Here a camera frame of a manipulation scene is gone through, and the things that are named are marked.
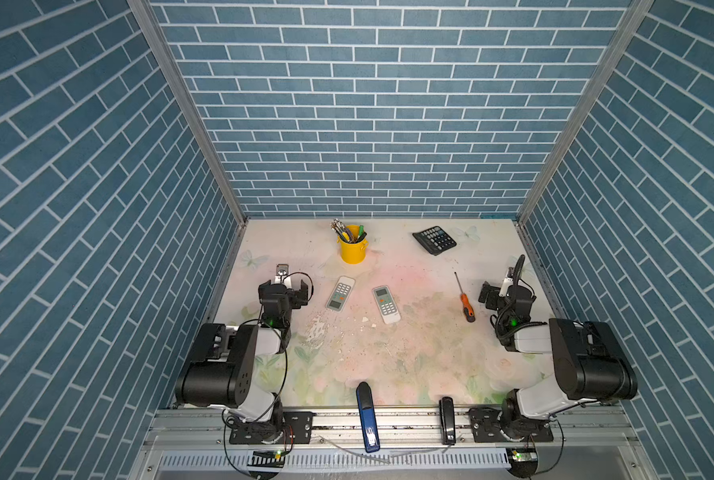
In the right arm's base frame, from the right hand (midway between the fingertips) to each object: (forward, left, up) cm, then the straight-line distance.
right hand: (501, 282), depth 94 cm
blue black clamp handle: (-41, +39, -3) cm, 57 cm away
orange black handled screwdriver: (-6, +10, -6) cm, 14 cm away
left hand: (-6, +68, +2) cm, 68 cm away
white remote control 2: (-9, +36, -4) cm, 38 cm away
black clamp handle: (-40, +20, -4) cm, 45 cm away
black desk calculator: (+21, +19, -4) cm, 29 cm away
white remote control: (-5, +51, -6) cm, 52 cm away
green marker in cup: (+14, +46, +5) cm, 49 cm away
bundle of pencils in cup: (+10, +52, +9) cm, 54 cm away
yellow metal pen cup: (+8, +49, 0) cm, 49 cm away
